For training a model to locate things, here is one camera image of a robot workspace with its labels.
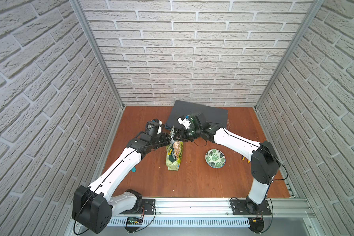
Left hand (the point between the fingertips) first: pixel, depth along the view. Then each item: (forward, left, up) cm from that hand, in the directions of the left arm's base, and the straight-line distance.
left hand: (169, 134), depth 80 cm
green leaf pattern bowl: (-7, -29, -17) cm, 34 cm away
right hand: (-5, 0, 0) cm, 5 cm away
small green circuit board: (-38, +16, -21) cm, 46 cm away
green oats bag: (-8, -3, -6) cm, 11 cm away
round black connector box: (-40, -44, -18) cm, 62 cm away
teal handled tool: (-12, +21, -19) cm, 31 cm away
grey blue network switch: (+38, -7, -18) cm, 42 cm away
